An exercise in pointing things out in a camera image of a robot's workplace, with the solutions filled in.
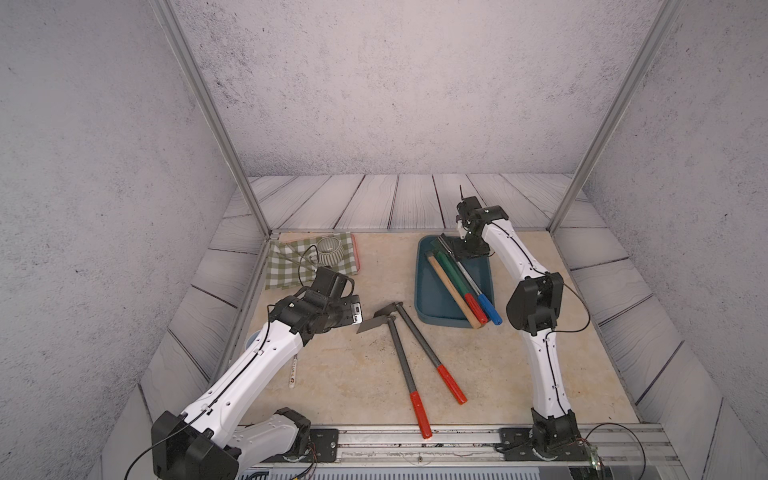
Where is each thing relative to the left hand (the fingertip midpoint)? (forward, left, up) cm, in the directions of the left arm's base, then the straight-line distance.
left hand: (352, 311), depth 78 cm
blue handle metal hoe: (+8, -38, -9) cm, 40 cm away
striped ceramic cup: (+34, +12, -15) cm, 39 cm away
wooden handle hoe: (+10, -31, -10) cm, 35 cm away
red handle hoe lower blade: (+5, -9, -15) cm, 19 cm away
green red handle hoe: (+9, -35, -9) cm, 37 cm away
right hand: (+24, -35, -5) cm, 43 cm away
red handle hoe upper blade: (-15, -27, -16) cm, 34 cm away
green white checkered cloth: (+31, +25, -17) cm, 43 cm away
